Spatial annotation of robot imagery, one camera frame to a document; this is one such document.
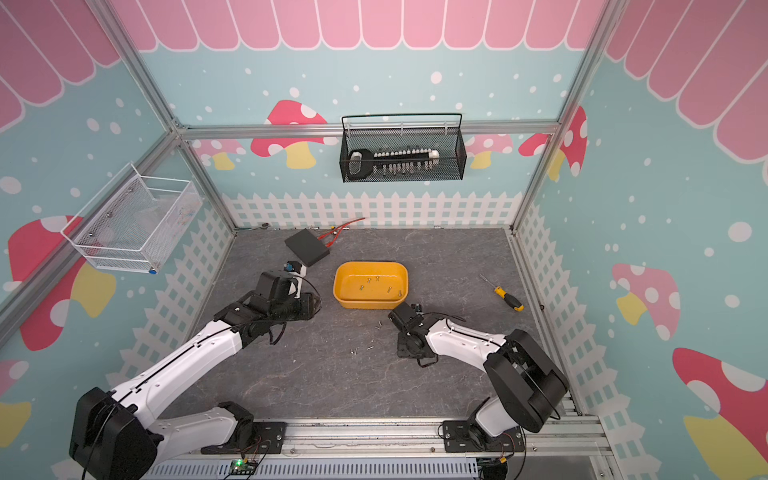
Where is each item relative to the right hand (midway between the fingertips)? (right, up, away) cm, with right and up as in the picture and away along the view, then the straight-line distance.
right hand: (408, 348), depth 89 cm
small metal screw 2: (-11, 0, +1) cm, 11 cm away
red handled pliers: (-27, +38, +30) cm, 56 cm away
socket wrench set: (-14, +56, +1) cm, 58 cm away
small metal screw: (-9, +6, +5) cm, 12 cm away
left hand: (-27, +14, -6) cm, 31 cm away
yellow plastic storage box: (-13, +17, +15) cm, 26 cm away
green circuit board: (-41, -24, -16) cm, 51 cm away
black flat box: (-37, +31, +24) cm, 54 cm away
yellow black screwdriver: (+35, +13, +10) cm, 39 cm away
